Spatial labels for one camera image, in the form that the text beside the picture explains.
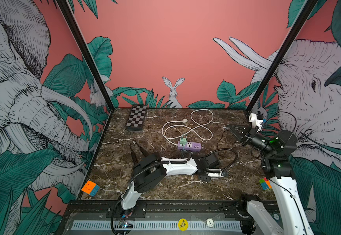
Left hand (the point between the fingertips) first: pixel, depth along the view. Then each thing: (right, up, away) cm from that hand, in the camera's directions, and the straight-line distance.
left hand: (209, 169), depth 85 cm
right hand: (+1, +26, -26) cm, 37 cm away
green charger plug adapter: (-16, +16, +8) cm, 24 cm away
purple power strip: (-11, +12, +10) cm, 19 cm away
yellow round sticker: (-17, -22, -15) cm, 32 cm away
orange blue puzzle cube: (-66, -7, -9) cm, 67 cm away
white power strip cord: (-14, +29, +26) cm, 41 cm away
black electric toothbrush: (-47, +8, +10) cm, 49 cm away
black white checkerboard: (-51, +31, +25) cm, 65 cm away
